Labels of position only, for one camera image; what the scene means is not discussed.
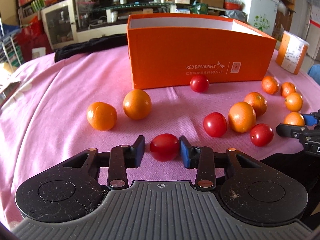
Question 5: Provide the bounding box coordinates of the black cloth on bed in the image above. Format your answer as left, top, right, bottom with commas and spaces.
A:
54, 34, 128, 62

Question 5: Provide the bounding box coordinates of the red tomato near box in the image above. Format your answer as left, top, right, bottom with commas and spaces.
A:
190, 75, 209, 93

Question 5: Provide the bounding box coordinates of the white chest freezer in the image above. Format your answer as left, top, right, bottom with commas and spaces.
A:
240, 0, 279, 36

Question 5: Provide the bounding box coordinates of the orange cardboard shoe box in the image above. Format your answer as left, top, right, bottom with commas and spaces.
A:
127, 13, 276, 89

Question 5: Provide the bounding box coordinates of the mandarin by box corner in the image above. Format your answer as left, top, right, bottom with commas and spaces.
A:
261, 76, 279, 95

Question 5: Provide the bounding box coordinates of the red tomato centre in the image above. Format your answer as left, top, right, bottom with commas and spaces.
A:
203, 112, 227, 138

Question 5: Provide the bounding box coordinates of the red cherry tomato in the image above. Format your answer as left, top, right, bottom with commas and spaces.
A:
150, 133, 180, 162

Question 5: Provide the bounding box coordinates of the pink bed sheet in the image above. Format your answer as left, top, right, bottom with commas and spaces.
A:
0, 43, 320, 230

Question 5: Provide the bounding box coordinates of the orange mandarin far left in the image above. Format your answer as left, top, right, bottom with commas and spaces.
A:
86, 102, 118, 131

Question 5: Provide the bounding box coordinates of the dark orange mandarin behind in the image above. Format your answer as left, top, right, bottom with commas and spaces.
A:
244, 92, 267, 117

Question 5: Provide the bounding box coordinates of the small mandarin far right top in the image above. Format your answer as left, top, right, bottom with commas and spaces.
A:
280, 82, 297, 98

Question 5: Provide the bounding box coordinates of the orange mandarin left centre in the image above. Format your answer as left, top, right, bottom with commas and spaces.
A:
123, 89, 152, 120

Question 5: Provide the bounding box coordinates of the red tomato right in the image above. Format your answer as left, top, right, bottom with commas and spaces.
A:
250, 124, 274, 147

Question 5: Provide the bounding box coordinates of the red shopping bag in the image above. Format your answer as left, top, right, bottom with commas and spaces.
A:
17, 16, 53, 61

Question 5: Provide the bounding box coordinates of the orange white cylindrical canister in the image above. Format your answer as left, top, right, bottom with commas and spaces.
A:
276, 31, 309, 75

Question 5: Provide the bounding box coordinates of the red plastic basin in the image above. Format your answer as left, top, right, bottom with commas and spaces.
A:
223, 1, 242, 10

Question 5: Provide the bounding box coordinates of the large orange mandarin right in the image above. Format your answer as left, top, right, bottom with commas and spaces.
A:
228, 102, 256, 133

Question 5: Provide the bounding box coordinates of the white cabinet glass door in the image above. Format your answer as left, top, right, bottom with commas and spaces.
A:
41, 0, 78, 50

